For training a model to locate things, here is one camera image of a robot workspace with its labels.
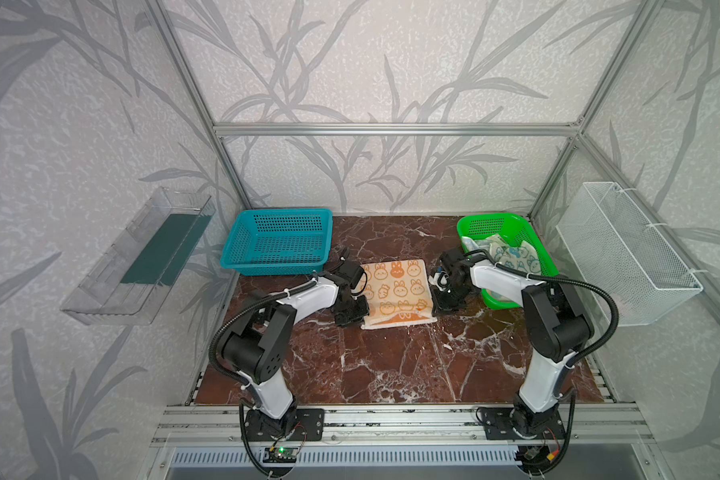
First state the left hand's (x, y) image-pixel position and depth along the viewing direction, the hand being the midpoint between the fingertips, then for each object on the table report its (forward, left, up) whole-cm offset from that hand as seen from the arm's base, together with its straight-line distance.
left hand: (371, 312), depth 90 cm
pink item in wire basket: (-7, -57, +17) cm, 60 cm away
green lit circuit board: (-35, +21, -3) cm, 41 cm away
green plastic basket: (+33, -51, +2) cm, 61 cm away
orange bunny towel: (+8, -9, -4) cm, 13 cm away
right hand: (+3, -20, -1) cm, 20 cm away
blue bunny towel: (+20, -52, +1) cm, 55 cm away
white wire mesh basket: (-1, -56, +32) cm, 65 cm away
